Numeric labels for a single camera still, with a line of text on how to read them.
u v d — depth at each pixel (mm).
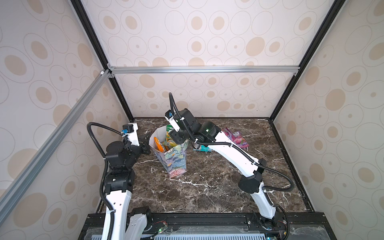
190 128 524
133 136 571
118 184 467
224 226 731
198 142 493
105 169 487
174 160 800
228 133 1035
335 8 686
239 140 1027
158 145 778
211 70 913
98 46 800
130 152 556
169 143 853
